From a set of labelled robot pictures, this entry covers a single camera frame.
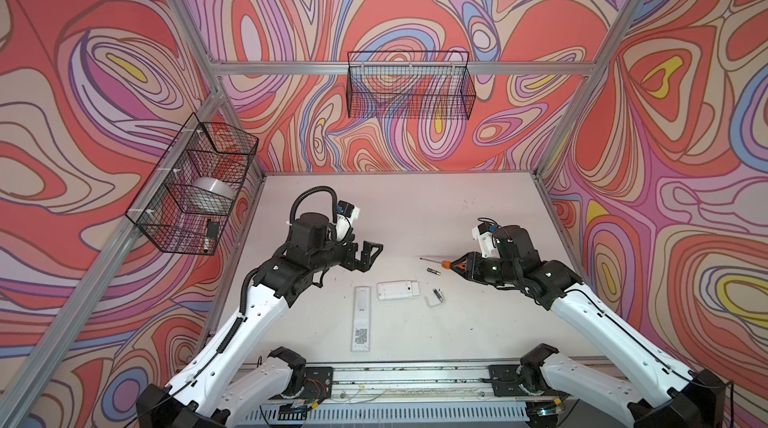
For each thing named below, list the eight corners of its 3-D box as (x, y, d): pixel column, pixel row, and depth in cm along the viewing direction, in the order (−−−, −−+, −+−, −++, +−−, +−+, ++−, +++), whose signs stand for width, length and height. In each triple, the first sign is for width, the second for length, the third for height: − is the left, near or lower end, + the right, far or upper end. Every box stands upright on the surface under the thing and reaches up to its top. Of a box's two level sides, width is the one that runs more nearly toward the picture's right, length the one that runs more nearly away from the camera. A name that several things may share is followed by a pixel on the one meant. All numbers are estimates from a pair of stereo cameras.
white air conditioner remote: (377, 300, 89) (377, 297, 87) (377, 283, 93) (377, 280, 91) (419, 300, 89) (420, 297, 87) (418, 283, 93) (419, 280, 91)
